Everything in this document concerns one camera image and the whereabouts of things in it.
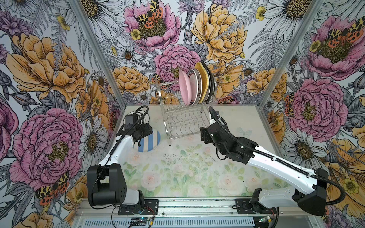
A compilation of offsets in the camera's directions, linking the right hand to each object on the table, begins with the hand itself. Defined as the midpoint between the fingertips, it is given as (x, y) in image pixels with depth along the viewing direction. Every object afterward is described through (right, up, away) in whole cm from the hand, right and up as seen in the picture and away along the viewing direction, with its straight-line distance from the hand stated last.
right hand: (206, 130), depth 73 cm
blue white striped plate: (-35, -10, +27) cm, 46 cm away
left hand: (-34, -4, +16) cm, 38 cm away
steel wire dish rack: (-14, +5, +33) cm, 36 cm away
